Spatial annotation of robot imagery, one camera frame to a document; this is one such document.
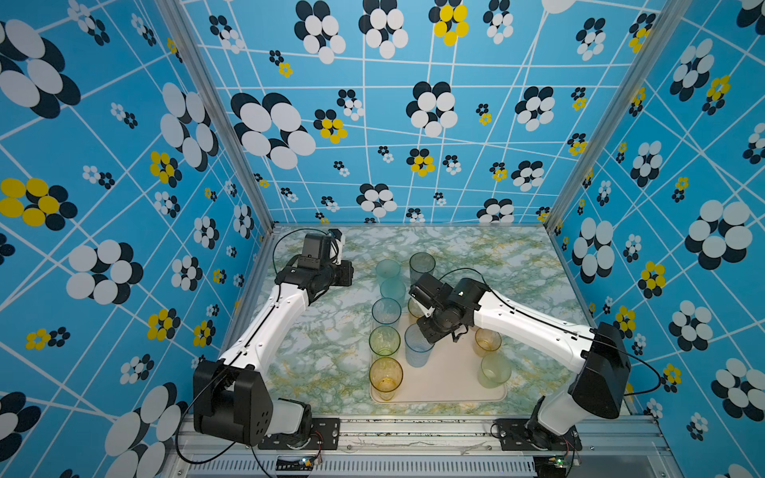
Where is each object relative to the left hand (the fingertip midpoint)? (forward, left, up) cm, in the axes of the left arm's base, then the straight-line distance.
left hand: (351, 267), depth 84 cm
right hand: (-15, -22, -7) cm, 28 cm away
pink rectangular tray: (-24, -29, -19) cm, 42 cm away
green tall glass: (-16, -10, -13) cm, 23 cm away
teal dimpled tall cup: (+7, -10, -10) cm, 16 cm away
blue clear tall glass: (-5, -10, -16) cm, 20 cm away
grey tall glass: (+10, -21, -11) cm, 26 cm away
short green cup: (-23, -40, -17) cm, 49 cm away
